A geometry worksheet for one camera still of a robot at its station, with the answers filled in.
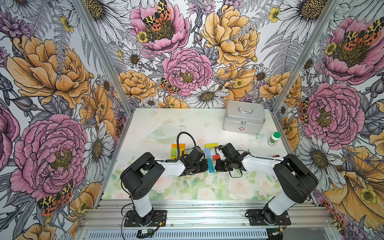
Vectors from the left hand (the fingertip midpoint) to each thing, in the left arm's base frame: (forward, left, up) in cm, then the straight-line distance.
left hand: (207, 170), depth 91 cm
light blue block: (+12, -1, 0) cm, 12 cm away
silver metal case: (+31, -26, +13) cm, 43 cm away
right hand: (-1, -5, 0) cm, 5 cm away
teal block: (+2, -2, 0) cm, 3 cm away
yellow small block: (+8, +14, +11) cm, 20 cm away
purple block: (+15, -6, +1) cm, 16 cm away
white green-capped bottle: (+17, -43, +8) cm, 47 cm away
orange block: (+18, +17, -1) cm, 24 cm away
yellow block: (+17, -4, +1) cm, 17 cm away
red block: (+8, -6, +1) cm, 10 cm away
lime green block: (+13, +21, 0) cm, 25 cm away
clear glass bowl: (+29, +28, -1) cm, 40 cm away
